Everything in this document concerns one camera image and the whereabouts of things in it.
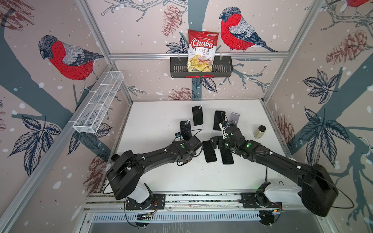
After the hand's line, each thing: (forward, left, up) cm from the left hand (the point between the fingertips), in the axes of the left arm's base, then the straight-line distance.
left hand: (190, 149), depth 86 cm
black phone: (+23, -5, +3) cm, 23 cm away
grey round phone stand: (+23, -31, +1) cm, 39 cm away
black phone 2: (+20, -19, +7) cm, 28 cm away
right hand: (+5, -15, +5) cm, 17 cm away
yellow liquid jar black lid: (+12, -45, +1) cm, 47 cm away
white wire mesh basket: (+15, +51, +24) cm, 58 cm away
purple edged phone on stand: (+13, +3, +2) cm, 14 cm away
